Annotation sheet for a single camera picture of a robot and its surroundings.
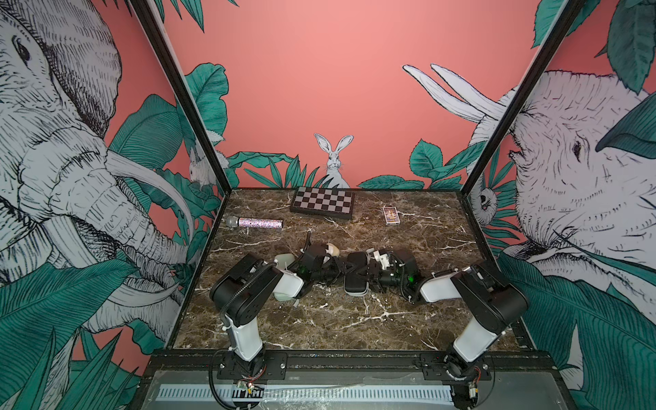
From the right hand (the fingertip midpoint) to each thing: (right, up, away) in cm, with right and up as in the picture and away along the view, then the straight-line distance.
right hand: (354, 275), depth 86 cm
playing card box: (+18, +20, +25) cm, 37 cm away
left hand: (+1, +3, +2) cm, 4 cm away
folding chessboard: (-12, +27, +28) cm, 41 cm away
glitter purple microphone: (-48, +18, +18) cm, 55 cm away
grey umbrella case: (+1, -1, -2) cm, 3 cm away
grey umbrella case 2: (-18, +3, -21) cm, 28 cm away
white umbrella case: (-8, +8, +5) cm, 12 cm away
